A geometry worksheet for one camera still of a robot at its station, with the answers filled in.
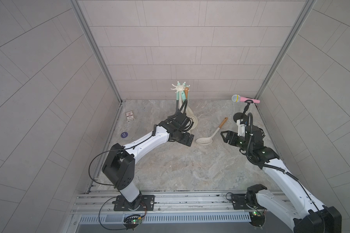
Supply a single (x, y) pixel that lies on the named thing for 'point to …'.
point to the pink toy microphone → (237, 98)
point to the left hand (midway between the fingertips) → (188, 138)
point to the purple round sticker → (124, 135)
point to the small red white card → (130, 116)
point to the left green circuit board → (131, 222)
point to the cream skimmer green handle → (177, 95)
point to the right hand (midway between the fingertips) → (224, 133)
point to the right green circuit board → (257, 219)
